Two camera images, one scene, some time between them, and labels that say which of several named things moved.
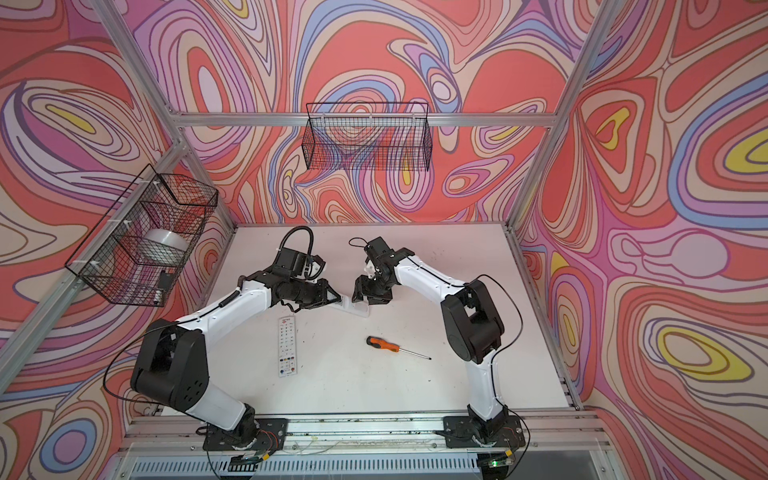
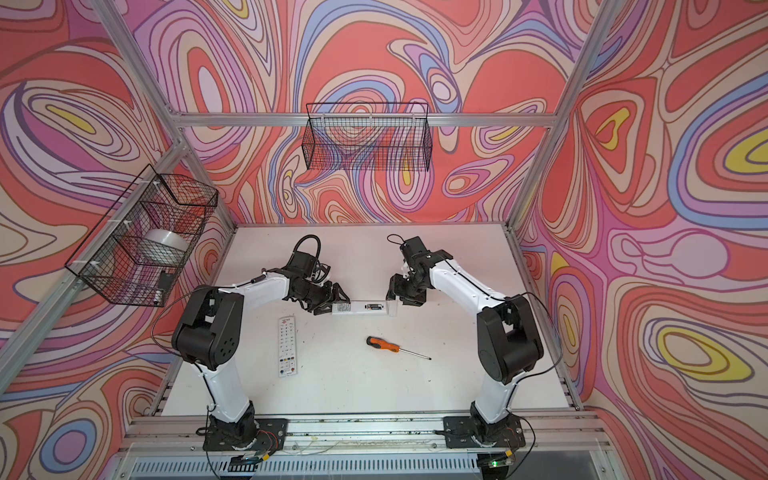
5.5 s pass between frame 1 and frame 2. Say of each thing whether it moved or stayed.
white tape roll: stayed
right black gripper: moved
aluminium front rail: stayed
